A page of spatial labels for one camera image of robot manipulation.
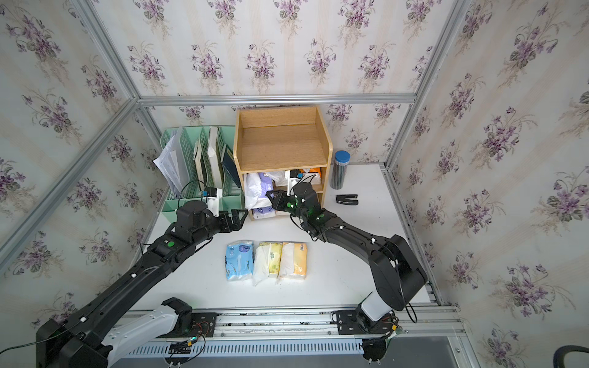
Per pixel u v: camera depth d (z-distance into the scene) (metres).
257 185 0.80
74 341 0.38
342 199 1.04
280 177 0.84
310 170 0.85
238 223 0.69
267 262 0.82
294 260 0.82
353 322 0.73
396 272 0.46
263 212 0.95
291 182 0.74
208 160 0.92
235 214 0.68
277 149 0.83
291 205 0.70
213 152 0.90
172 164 0.86
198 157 0.95
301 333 0.73
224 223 0.66
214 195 0.68
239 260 0.82
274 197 0.78
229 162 1.07
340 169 1.01
